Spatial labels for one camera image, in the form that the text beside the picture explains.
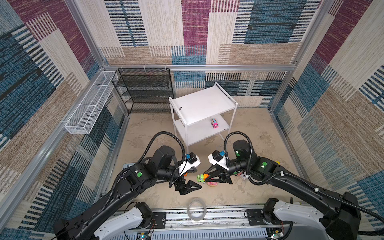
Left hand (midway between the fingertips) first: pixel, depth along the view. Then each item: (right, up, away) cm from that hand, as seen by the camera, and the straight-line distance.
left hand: (197, 176), depth 63 cm
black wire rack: (-37, +46, +46) cm, 75 cm away
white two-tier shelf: (+2, +27, +11) cm, 29 cm away
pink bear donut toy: (+8, -11, +20) cm, 24 cm away
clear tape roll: (0, -23, +17) cm, 28 cm away
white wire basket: (-69, +23, +28) cm, 77 cm away
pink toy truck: (+10, +23, +26) cm, 36 cm away
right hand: (+4, -1, +1) cm, 4 cm away
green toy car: (+1, 0, -1) cm, 2 cm away
